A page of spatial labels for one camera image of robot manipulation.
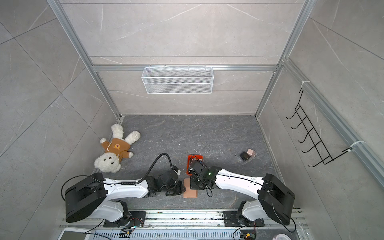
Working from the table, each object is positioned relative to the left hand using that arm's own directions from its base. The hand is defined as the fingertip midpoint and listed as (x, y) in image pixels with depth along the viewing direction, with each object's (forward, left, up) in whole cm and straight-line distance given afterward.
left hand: (187, 188), depth 82 cm
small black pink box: (+20, -41, +1) cm, 46 cm away
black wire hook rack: (+1, -57, +31) cm, 65 cm away
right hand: (+2, -2, +1) cm, 3 cm away
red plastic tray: (+18, -2, +1) cm, 18 cm away
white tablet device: (-19, +52, +2) cm, 55 cm away
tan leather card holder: (-2, -1, -2) cm, 3 cm away
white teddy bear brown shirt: (+23, +45, +5) cm, 51 cm away
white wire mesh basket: (+64, +6, +27) cm, 70 cm away
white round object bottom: (-24, -43, +1) cm, 49 cm away
